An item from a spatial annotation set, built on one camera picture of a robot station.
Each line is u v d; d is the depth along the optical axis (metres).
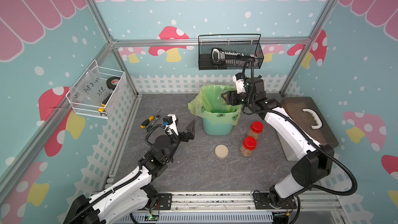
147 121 1.03
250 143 0.82
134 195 0.60
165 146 0.55
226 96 0.74
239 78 0.68
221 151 0.90
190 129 0.67
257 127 0.85
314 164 0.43
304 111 0.83
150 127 1.00
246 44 0.92
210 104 0.93
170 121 0.62
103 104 0.63
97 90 0.69
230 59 0.88
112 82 0.80
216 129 0.95
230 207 0.74
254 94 0.59
